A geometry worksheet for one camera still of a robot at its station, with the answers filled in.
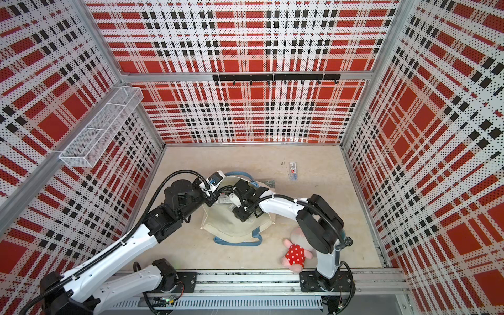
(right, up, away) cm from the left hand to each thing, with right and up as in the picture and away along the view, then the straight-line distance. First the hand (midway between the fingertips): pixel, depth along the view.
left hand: (222, 177), depth 74 cm
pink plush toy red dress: (+29, -29, +3) cm, 41 cm away
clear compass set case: (+32, +1, +33) cm, 47 cm away
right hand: (+7, -16, +14) cm, 23 cm away
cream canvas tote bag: (-4, -20, +11) cm, 23 cm away
